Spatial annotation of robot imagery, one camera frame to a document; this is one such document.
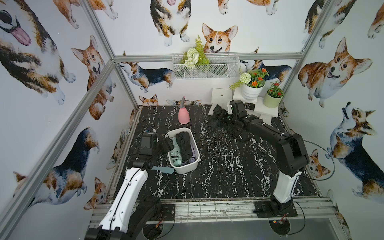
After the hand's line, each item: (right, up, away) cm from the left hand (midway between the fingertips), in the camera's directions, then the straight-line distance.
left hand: (167, 140), depth 80 cm
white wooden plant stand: (+32, +28, +27) cm, 50 cm away
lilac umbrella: (+14, -11, +7) cm, 19 cm away
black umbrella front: (+8, -1, +7) cm, 10 cm away
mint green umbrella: (+4, -10, +4) cm, 11 cm away
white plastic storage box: (+10, -13, -4) cm, 17 cm away
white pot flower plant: (+47, +30, +4) cm, 55 cm away
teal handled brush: (-1, -18, +6) cm, 19 cm away
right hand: (+26, +13, +10) cm, 31 cm away
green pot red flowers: (+63, +25, +11) cm, 68 cm away
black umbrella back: (+29, +12, +6) cm, 32 cm away
